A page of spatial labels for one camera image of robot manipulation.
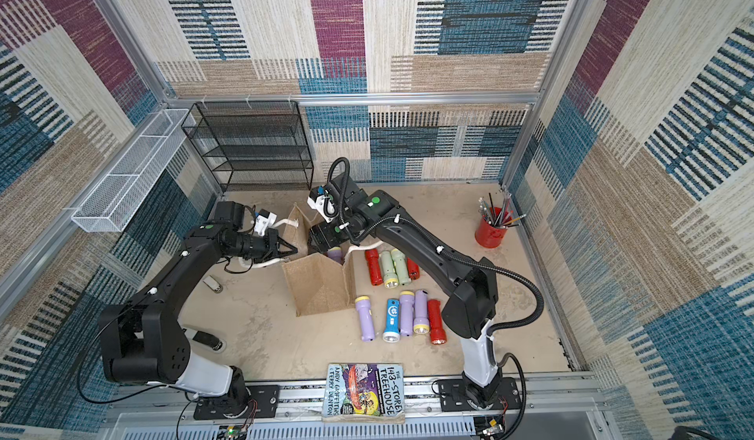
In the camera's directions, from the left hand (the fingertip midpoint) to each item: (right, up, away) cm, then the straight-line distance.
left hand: (296, 250), depth 82 cm
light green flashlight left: (+26, -9, +9) cm, 29 cm away
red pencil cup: (+59, +5, +13) cm, 60 cm away
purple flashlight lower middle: (+31, -15, +5) cm, 34 cm away
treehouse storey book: (+19, -34, -10) cm, 40 cm away
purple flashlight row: (+19, -20, +2) cm, 28 cm away
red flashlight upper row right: (+34, -7, +11) cm, 36 cm away
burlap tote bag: (+6, -10, 0) cm, 11 cm away
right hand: (+10, +3, -5) cm, 11 cm away
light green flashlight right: (+29, -6, +12) cm, 32 cm away
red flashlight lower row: (+39, -23, -1) cm, 45 cm away
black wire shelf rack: (-24, +35, +27) cm, 50 cm away
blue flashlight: (+26, -21, -1) cm, 34 cm away
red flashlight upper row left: (+21, -5, +14) cm, 26 cm away
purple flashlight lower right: (+35, -20, +1) cm, 40 cm away
